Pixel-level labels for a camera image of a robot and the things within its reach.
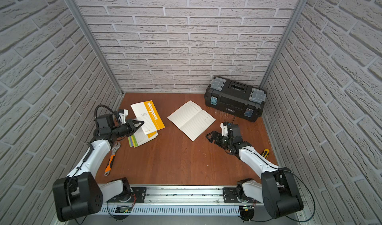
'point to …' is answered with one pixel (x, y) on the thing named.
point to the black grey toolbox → (238, 99)
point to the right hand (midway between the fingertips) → (212, 138)
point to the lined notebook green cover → (140, 138)
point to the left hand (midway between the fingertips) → (145, 120)
